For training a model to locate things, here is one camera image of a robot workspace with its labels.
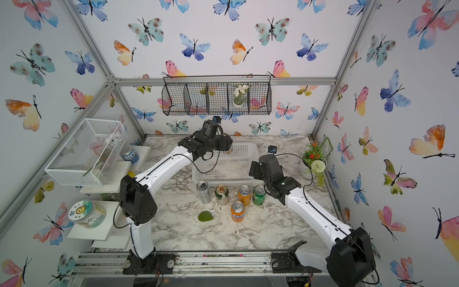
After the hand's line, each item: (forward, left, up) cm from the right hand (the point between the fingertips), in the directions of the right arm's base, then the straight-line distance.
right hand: (262, 163), depth 81 cm
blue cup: (+1, +62, +2) cm, 62 cm away
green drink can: (-11, +1, -11) cm, 15 cm away
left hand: (+11, +16, +4) cm, 20 cm away
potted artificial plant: (+8, -26, -5) cm, 28 cm away
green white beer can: (-11, +18, -11) cm, 24 cm away
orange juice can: (-11, +8, -10) cm, 17 cm away
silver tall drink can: (-12, +26, -10) cm, 30 cm away
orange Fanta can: (-18, +10, -11) cm, 24 cm away
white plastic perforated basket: (+11, +17, -21) cm, 29 cm away
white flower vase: (+33, +12, +10) cm, 37 cm away
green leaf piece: (-19, +26, -19) cm, 37 cm away
